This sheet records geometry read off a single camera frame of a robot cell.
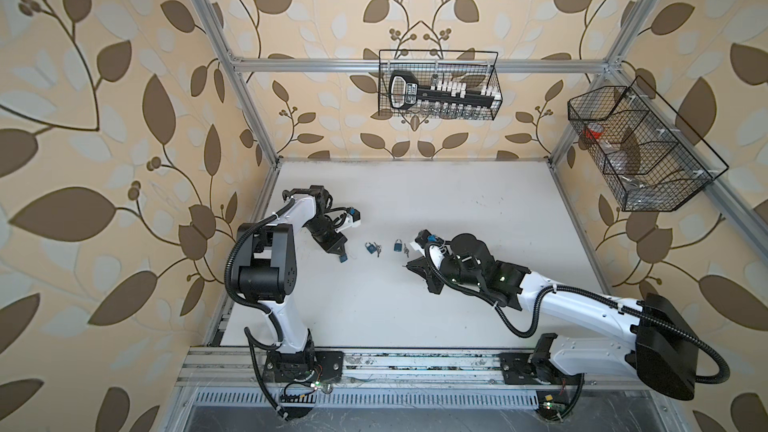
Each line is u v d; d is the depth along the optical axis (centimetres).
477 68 91
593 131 87
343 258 92
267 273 50
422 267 70
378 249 96
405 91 85
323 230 79
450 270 64
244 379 73
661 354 39
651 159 73
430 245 64
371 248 96
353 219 87
